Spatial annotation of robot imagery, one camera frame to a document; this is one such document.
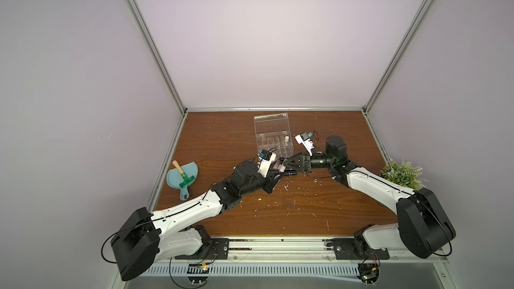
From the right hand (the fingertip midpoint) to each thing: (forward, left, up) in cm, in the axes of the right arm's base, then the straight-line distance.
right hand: (286, 160), depth 73 cm
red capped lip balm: (-2, +2, -3) cm, 4 cm away
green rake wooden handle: (0, +45, -19) cm, 49 cm away
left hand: (-4, +1, -4) cm, 5 cm away
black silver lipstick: (+5, -3, -20) cm, 21 cm away
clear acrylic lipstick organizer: (+22, +5, -12) cm, 25 cm away
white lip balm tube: (+22, -2, -16) cm, 27 cm away
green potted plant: (-2, -45, -5) cm, 45 cm away
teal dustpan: (+1, +52, -21) cm, 56 cm away
